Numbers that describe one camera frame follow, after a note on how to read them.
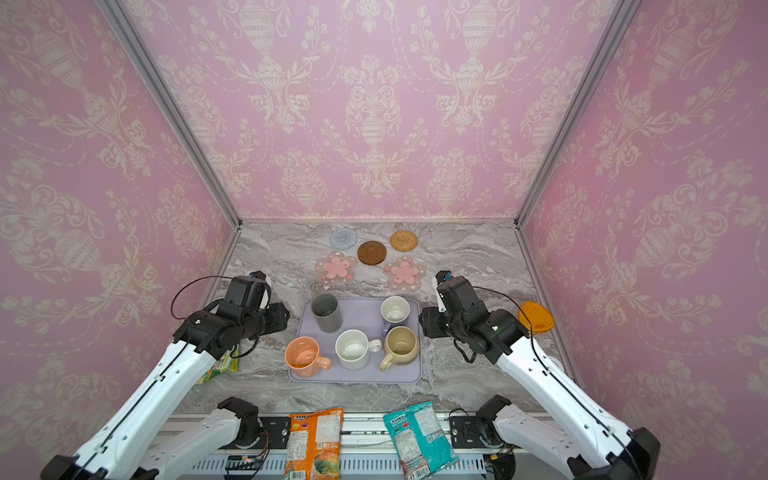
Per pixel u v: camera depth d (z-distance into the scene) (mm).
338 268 1062
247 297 573
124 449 391
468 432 729
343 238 1161
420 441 709
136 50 747
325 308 897
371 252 1115
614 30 710
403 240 1161
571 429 398
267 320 646
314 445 699
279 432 744
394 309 913
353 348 869
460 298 538
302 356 853
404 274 1062
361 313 953
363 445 731
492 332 491
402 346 873
